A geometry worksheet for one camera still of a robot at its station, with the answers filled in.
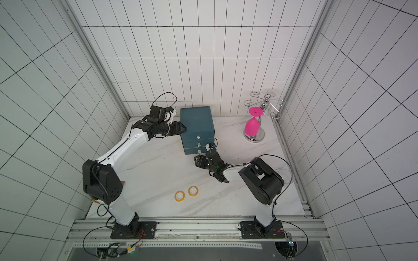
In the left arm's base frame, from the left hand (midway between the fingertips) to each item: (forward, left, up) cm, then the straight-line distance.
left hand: (181, 132), depth 86 cm
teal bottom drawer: (-1, -8, -16) cm, 18 cm away
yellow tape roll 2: (-25, -7, -20) cm, 33 cm away
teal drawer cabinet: (+1, -9, +1) cm, 9 cm away
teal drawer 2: (-2, -9, -7) cm, 11 cm away
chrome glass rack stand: (+15, -46, +8) cm, 49 cm away
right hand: (-8, -6, -16) cm, 19 cm away
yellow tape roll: (-28, 0, -20) cm, 34 cm away
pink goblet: (+6, -39, 0) cm, 40 cm away
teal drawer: (-2, -9, -1) cm, 9 cm away
